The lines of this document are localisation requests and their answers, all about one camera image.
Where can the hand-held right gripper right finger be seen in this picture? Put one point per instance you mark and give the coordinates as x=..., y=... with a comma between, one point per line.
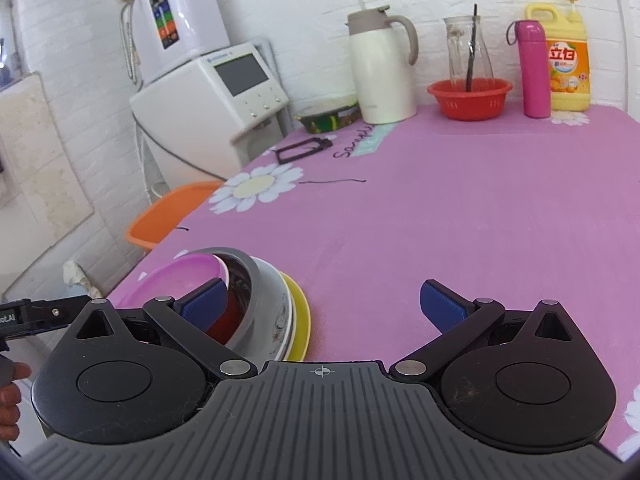
x=440, y=305

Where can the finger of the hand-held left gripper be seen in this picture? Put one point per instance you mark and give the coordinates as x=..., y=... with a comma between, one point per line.
x=55, y=312

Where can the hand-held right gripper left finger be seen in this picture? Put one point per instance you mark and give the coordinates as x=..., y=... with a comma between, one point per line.
x=205, y=305

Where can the red ceramic bowl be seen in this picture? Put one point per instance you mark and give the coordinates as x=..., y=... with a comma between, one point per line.
x=227, y=325

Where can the purple plastic bowl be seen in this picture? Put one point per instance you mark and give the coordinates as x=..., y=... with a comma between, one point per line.
x=175, y=275

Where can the stainless steel bowl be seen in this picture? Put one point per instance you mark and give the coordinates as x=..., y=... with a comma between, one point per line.
x=252, y=300

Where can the white floral plate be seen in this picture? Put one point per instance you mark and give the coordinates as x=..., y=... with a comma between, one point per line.
x=275, y=310

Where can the yellow plastic plate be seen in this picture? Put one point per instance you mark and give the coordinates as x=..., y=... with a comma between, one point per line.
x=300, y=320

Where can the person's left hand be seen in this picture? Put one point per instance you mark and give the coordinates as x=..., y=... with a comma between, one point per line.
x=10, y=410

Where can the crumpled white tissue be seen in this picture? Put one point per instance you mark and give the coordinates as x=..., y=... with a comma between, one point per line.
x=75, y=272

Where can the purple floral tablecloth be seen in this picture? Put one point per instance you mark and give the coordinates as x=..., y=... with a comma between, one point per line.
x=425, y=210

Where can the orange plastic basin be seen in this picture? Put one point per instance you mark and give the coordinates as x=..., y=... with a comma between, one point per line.
x=165, y=215

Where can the white water dispenser with screen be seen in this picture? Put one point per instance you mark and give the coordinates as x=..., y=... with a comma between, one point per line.
x=185, y=125

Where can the red plastic basket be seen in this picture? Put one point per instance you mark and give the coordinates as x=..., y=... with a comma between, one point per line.
x=470, y=105

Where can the green instant noodle bowl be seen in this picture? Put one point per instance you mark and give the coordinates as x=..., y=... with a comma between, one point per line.
x=330, y=120

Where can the white thermos jug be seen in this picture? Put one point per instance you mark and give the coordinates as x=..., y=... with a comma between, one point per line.
x=380, y=80

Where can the pink thermos bottle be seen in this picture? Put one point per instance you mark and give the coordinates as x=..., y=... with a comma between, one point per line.
x=535, y=75

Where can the glass pitcher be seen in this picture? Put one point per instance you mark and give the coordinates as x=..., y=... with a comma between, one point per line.
x=457, y=55

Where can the yellow detergent bottle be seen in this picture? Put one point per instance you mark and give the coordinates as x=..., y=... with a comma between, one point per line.
x=570, y=80

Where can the black plastic frame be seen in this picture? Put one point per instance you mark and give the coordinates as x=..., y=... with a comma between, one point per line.
x=325, y=143

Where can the white wall water purifier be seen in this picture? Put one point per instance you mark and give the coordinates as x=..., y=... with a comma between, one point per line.
x=190, y=10

